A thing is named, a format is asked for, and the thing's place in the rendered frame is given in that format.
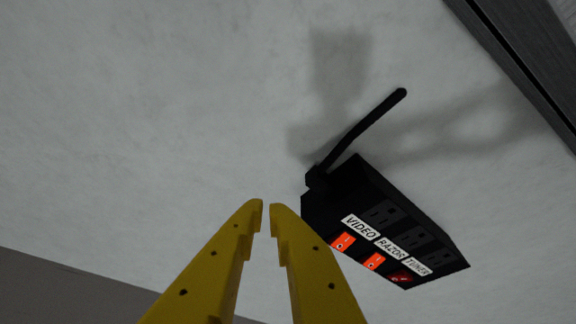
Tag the black power strip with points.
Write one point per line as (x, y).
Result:
(356, 210)

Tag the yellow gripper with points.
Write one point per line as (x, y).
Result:
(206, 291)

